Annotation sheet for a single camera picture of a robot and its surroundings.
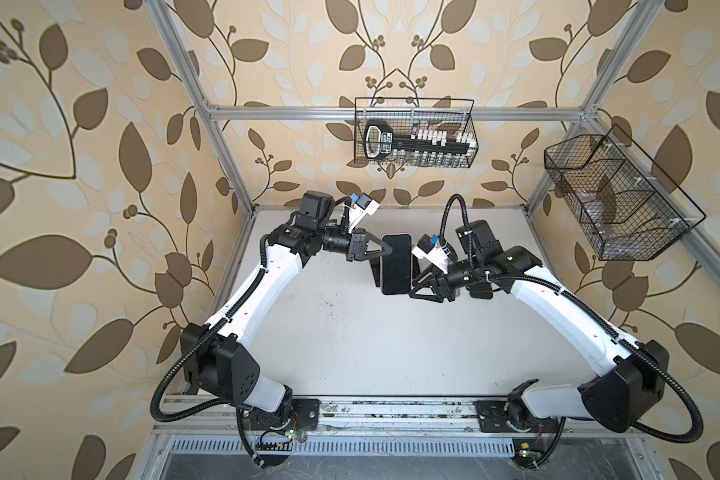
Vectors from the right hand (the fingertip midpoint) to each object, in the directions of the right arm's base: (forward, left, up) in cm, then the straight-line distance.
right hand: (415, 291), depth 71 cm
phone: (+3, +5, +7) cm, 9 cm away
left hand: (+5, +6, +11) cm, 13 cm away
